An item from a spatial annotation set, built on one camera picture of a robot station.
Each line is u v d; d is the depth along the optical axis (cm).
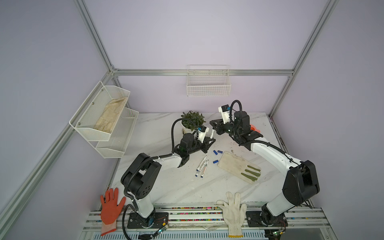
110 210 76
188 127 92
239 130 64
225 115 72
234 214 76
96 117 78
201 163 93
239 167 91
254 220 73
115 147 88
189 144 70
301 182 44
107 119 78
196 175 88
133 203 53
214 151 98
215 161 95
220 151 98
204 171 90
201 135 77
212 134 82
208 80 95
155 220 73
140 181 47
